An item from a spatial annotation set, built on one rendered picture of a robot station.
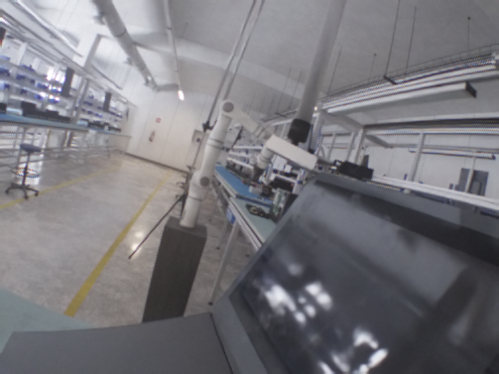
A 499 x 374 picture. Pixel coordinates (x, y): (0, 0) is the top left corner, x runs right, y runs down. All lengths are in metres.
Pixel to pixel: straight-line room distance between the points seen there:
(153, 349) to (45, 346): 0.10
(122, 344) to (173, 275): 1.39
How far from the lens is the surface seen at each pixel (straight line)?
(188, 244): 1.53
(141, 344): 0.23
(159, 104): 13.10
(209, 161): 1.51
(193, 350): 0.21
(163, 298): 1.69
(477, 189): 2.90
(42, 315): 0.33
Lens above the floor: 1.30
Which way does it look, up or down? 4 degrees down
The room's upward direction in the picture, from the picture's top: 19 degrees clockwise
